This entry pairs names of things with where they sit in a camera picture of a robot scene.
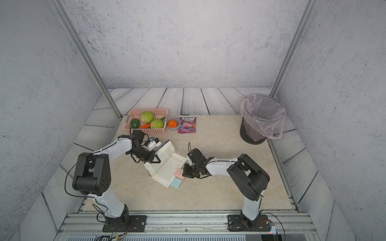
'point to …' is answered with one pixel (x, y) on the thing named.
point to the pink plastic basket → (135, 113)
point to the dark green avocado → (135, 123)
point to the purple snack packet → (188, 125)
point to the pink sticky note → (178, 173)
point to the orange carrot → (146, 126)
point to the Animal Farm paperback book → (171, 162)
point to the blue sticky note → (176, 183)
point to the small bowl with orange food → (173, 123)
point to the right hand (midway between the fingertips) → (182, 175)
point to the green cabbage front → (158, 123)
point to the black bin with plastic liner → (264, 116)
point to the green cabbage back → (147, 117)
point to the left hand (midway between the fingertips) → (160, 161)
